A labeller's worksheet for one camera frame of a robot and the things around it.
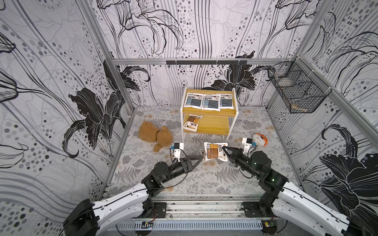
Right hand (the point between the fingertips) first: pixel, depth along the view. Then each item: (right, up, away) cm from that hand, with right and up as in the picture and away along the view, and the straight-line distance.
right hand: (223, 147), depth 71 cm
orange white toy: (+28, +1, +22) cm, 36 cm away
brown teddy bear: (-43, +5, +22) cm, 49 cm away
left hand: (-10, -6, -5) cm, 12 cm away
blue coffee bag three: (+3, +24, +5) cm, 24 cm away
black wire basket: (+53, +32, +18) cm, 64 cm away
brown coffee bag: (-16, +11, +15) cm, 25 cm away
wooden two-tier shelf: (+2, +12, +20) cm, 23 cm away
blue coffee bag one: (-14, +24, +6) cm, 29 cm away
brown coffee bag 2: (-4, -1, -1) cm, 5 cm away
